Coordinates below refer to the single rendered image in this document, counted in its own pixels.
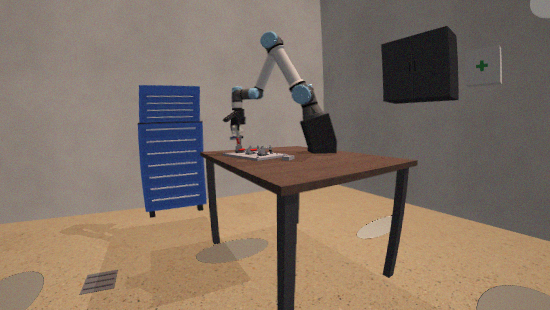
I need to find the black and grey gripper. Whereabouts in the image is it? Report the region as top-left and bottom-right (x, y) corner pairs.
(230, 108), (246, 138)

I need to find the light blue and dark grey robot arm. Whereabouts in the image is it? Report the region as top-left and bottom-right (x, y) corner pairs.
(232, 31), (324, 120)

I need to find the black toggle clamp with red handle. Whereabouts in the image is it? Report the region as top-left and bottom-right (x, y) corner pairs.
(250, 145), (272, 156)

